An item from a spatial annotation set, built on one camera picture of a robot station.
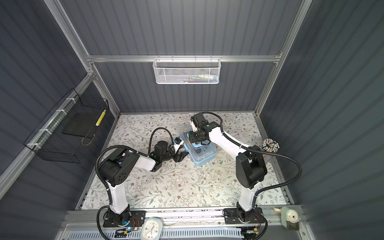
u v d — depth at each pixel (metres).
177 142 0.83
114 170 0.51
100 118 0.80
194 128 0.80
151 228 0.69
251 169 0.50
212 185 0.85
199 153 0.85
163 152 0.78
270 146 0.79
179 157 0.86
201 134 0.64
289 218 0.68
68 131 0.74
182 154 0.87
